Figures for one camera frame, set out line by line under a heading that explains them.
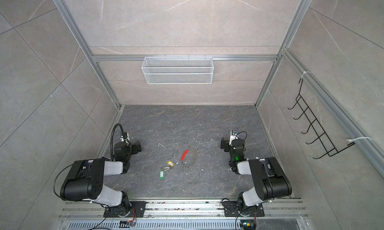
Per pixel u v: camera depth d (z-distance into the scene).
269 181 0.44
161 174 0.85
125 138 0.80
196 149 0.95
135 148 0.87
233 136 0.80
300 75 0.73
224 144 0.84
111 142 0.69
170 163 0.88
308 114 0.72
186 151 0.95
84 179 0.45
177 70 1.01
